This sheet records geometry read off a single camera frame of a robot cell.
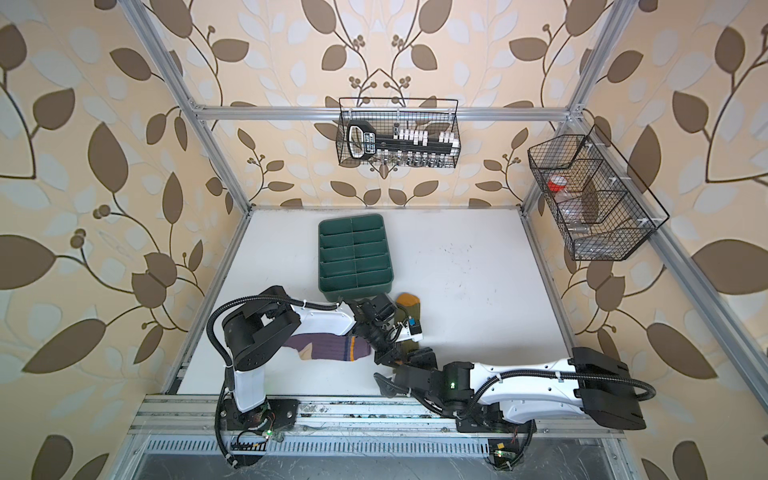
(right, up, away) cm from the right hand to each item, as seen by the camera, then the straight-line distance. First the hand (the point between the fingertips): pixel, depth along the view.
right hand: (415, 360), depth 79 cm
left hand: (-2, -2, +2) cm, 3 cm away
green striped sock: (-2, +12, +13) cm, 18 cm away
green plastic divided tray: (-19, +27, +18) cm, 37 cm away
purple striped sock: (-25, +2, +5) cm, 25 cm away
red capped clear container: (+39, +48, +1) cm, 62 cm away
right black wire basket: (+46, +40, -6) cm, 62 cm away
